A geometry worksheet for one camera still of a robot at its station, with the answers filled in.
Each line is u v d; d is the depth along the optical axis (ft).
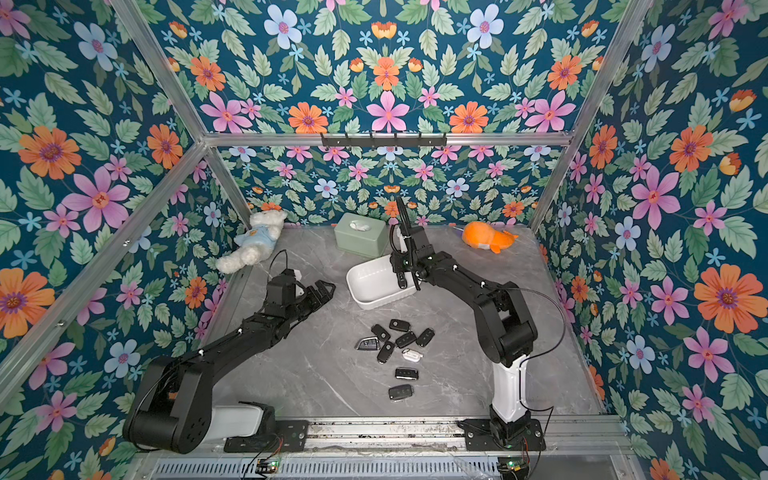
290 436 2.41
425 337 2.96
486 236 3.56
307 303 2.62
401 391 2.63
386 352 2.88
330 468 2.31
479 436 2.41
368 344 2.90
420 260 2.39
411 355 2.83
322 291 2.65
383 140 3.05
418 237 2.44
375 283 3.36
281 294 2.26
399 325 3.05
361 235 3.53
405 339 2.91
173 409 1.38
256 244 3.43
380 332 2.98
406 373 2.71
